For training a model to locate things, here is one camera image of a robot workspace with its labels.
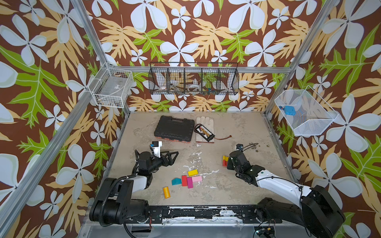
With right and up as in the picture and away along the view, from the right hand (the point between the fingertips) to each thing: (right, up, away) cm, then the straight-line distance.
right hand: (228, 158), depth 88 cm
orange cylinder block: (-36, -17, -7) cm, 41 cm away
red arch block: (-1, -4, +4) cm, 6 cm away
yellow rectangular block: (-22, -9, +1) cm, 23 cm away
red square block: (-27, -12, -2) cm, 30 cm away
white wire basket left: (-70, +43, -2) cm, 82 cm away
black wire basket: (-21, +52, +9) cm, 57 cm away
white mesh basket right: (+42, +27, -6) cm, 51 cm away
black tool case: (-34, +17, +17) cm, 42 cm away
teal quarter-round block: (-31, -12, -5) cm, 34 cm away
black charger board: (-13, +15, +16) cm, 25 cm away
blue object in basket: (+35, +29, -2) cm, 46 cm away
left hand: (-34, +5, -2) cm, 34 cm away
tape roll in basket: (-20, +46, +11) cm, 52 cm away
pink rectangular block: (-19, -11, -3) cm, 23 cm away
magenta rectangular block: (-23, -13, -4) cm, 27 cm away
